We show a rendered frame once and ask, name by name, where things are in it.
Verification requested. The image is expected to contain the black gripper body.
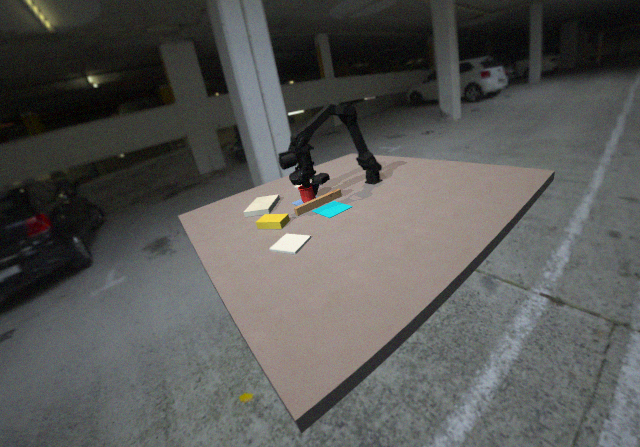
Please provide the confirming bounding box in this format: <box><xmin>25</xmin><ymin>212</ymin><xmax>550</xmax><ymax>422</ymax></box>
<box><xmin>297</xmin><ymin>160</ymin><xmax>330</xmax><ymax>185</ymax></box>

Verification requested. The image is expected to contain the red plastic cup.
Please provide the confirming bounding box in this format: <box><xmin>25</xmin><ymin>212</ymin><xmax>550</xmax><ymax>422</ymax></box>
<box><xmin>298</xmin><ymin>185</ymin><xmax>316</xmax><ymax>203</ymax></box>

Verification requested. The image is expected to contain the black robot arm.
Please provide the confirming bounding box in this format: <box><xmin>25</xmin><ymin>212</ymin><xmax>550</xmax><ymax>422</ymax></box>
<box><xmin>278</xmin><ymin>104</ymin><xmax>382</xmax><ymax>185</ymax></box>

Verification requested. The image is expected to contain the yellow rectangular block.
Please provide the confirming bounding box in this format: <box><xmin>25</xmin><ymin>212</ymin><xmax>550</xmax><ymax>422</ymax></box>
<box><xmin>256</xmin><ymin>214</ymin><xmax>290</xmax><ymax>229</ymax></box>

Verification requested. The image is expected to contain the white flat square pad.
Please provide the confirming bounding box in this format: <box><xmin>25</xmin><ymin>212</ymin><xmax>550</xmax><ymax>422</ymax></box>
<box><xmin>269</xmin><ymin>234</ymin><xmax>311</xmax><ymax>255</ymax></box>

